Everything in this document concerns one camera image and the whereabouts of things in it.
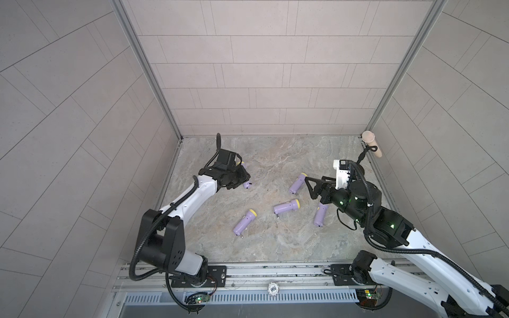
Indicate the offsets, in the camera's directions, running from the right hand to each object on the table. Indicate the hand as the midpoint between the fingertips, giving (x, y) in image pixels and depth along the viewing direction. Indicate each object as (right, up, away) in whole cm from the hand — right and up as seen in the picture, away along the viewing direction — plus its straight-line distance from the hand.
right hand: (310, 180), depth 66 cm
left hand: (-21, 0, +20) cm, 29 cm away
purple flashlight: (-22, -3, +14) cm, 27 cm away
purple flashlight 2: (-2, -14, +20) cm, 25 cm away
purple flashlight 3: (-22, -18, +17) cm, 33 cm away
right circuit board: (+20, -41, +2) cm, 46 cm away
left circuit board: (-36, -39, -1) cm, 54 cm away
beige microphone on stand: (+27, +16, +14) cm, 34 cm away
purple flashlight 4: (+9, -17, +19) cm, 27 cm away
